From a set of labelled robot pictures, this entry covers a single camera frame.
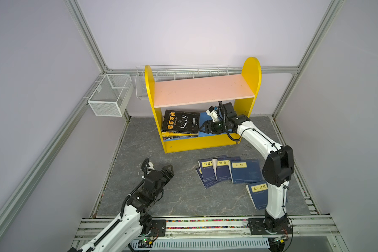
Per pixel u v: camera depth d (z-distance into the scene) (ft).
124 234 1.86
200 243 2.32
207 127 2.59
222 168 2.97
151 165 2.48
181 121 2.92
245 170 2.96
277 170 1.69
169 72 3.08
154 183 1.98
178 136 2.91
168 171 2.44
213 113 2.71
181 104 2.33
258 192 2.71
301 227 2.48
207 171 2.93
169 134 2.85
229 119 2.26
